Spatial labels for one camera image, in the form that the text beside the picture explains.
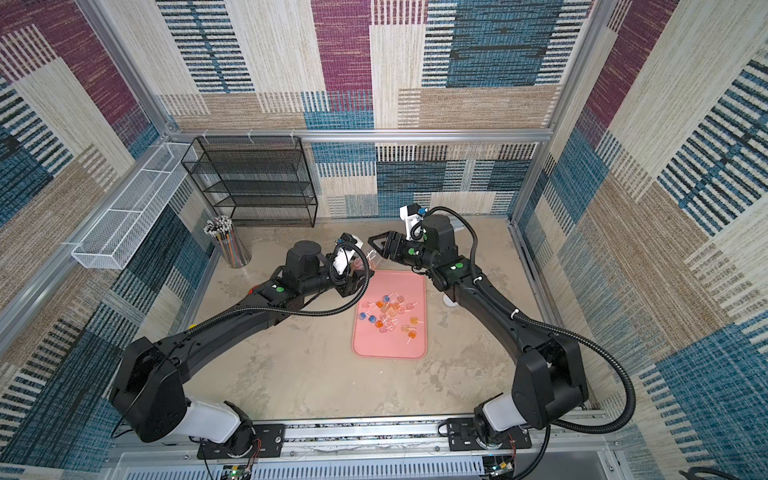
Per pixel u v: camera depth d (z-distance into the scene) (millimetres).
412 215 712
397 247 674
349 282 703
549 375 421
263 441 729
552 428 709
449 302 961
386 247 687
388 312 956
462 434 729
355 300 567
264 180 1087
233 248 1001
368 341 910
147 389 393
